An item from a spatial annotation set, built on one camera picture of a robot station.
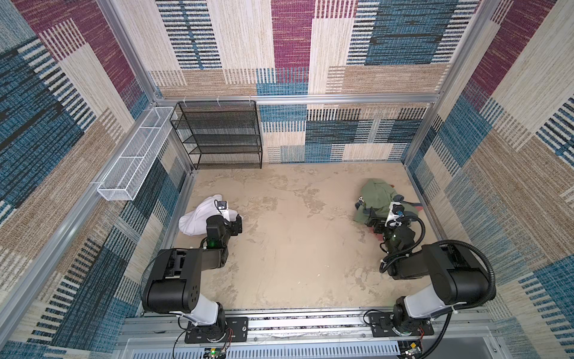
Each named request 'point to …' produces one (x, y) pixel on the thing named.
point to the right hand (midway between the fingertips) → (383, 210)
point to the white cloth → (194, 222)
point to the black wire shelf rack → (220, 132)
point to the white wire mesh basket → (122, 180)
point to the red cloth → (380, 235)
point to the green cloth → (377, 195)
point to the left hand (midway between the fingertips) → (227, 212)
